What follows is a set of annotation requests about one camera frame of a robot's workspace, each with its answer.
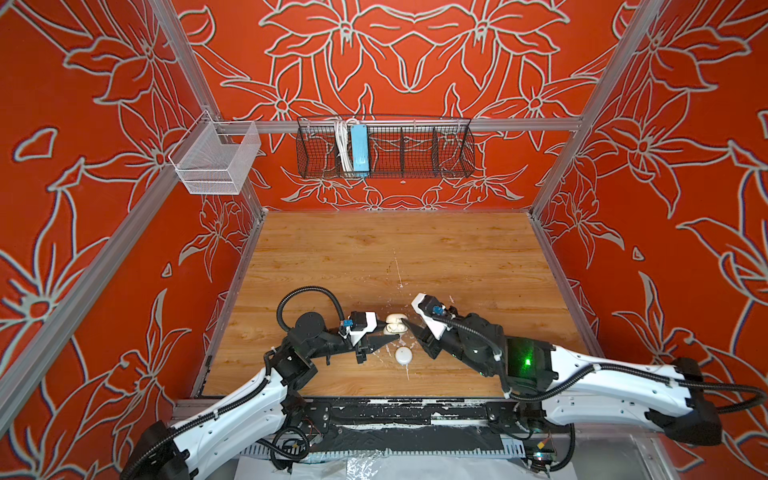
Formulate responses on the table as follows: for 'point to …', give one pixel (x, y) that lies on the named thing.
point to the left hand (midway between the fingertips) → (395, 328)
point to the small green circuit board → (545, 456)
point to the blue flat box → (360, 148)
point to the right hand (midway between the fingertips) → (404, 313)
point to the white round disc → (403, 355)
